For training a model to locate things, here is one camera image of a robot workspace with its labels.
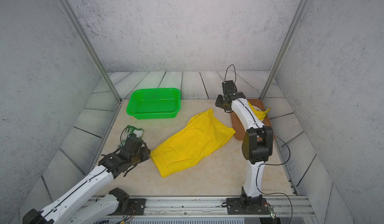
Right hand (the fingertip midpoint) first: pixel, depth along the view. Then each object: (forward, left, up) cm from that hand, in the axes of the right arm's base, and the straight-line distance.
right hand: (219, 102), depth 93 cm
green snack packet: (-10, +60, -16) cm, 63 cm away
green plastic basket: (+19, +51, -21) cm, 59 cm away
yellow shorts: (-12, +9, -14) cm, 21 cm away
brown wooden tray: (-8, -14, -18) cm, 25 cm away
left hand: (-30, +38, -7) cm, 49 cm away
